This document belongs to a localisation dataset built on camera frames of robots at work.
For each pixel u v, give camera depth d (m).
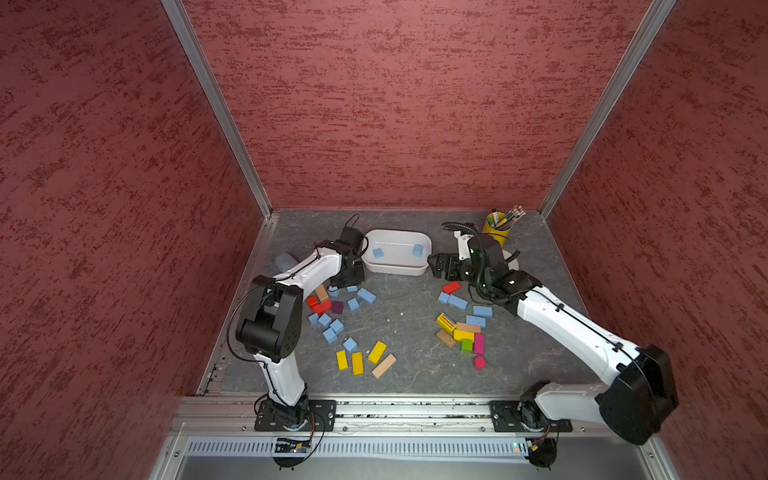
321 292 0.96
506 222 1.00
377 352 0.84
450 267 0.70
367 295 0.95
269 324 0.48
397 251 1.07
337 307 0.94
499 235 1.03
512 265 0.63
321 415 0.74
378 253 1.07
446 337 0.87
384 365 0.82
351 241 0.77
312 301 0.92
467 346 0.85
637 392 0.39
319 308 0.92
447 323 0.88
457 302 0.92
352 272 0.80
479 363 0.83
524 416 0.65
